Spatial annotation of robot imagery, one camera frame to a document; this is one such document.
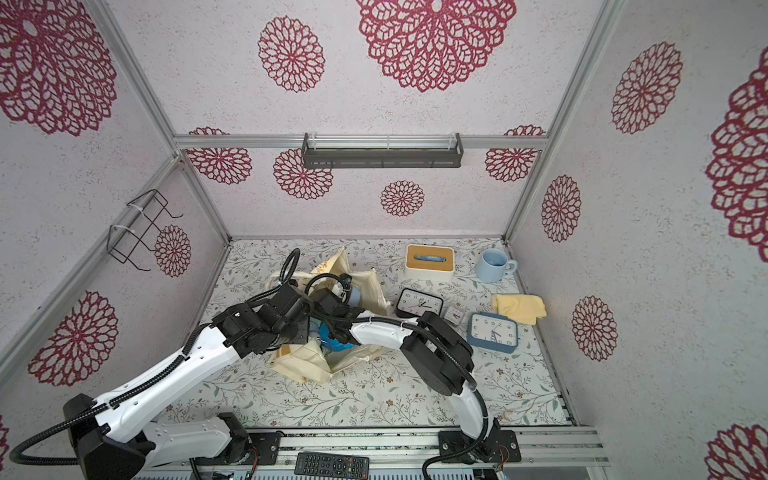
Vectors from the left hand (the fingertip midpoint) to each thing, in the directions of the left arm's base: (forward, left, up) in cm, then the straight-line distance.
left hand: (301, 329), depth 76 cm
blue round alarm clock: (-2, -6, 0) cm, 7 cm away
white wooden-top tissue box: (+33, -36, -14) cm, 50 cm away
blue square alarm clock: (+7, -55, -16) cm, 58 cm away
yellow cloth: (+15, -67, -16) cm, 70 cm away
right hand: (+14, 0, -7) cm, 16 cm away
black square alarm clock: (+17, -30, -15) cm, 38 cm away
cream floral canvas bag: (-10, -5, +3) cm, 11 cm away
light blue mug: (+31, -59, -13) cm, 68 cm away
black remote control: (-28, -9, -14) cm, 33 cm away
